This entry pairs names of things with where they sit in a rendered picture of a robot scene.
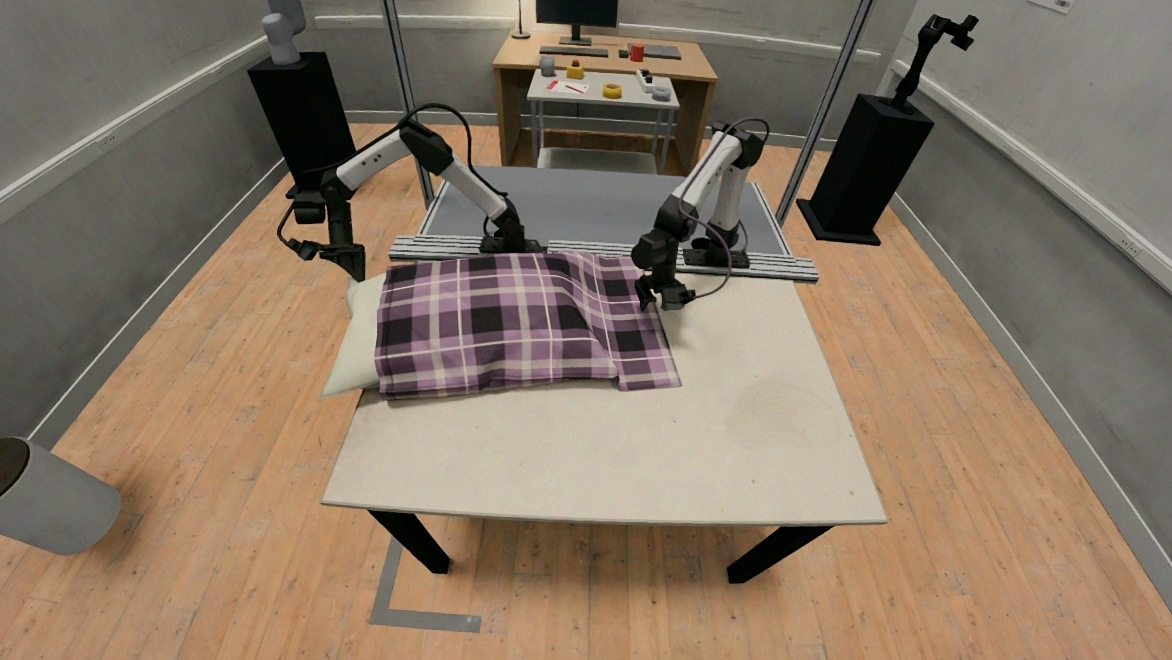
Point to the beige pillow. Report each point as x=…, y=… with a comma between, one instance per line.
x=354, y=367

